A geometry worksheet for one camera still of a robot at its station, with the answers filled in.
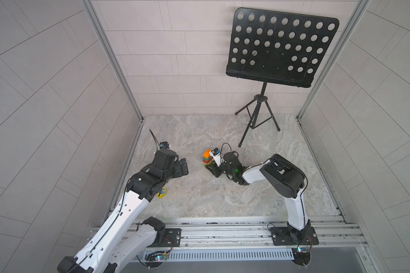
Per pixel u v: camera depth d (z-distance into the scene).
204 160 0.87
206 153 0.85
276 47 0.68
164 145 0.63
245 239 0.71
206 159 0.86
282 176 0.53
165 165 0.53
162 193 0.82
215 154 0.83
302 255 0.71
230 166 0.76
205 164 0.89
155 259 0.65
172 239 0.71
